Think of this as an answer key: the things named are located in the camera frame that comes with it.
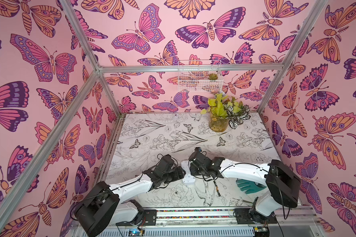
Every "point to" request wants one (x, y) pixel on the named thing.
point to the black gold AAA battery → (217, 188)
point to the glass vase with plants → (225, 111)
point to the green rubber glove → (248, 186)
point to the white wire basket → (201, 82)
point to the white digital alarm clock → (188, 178)
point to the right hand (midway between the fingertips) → (191, 167)
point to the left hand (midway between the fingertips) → (183, 173)
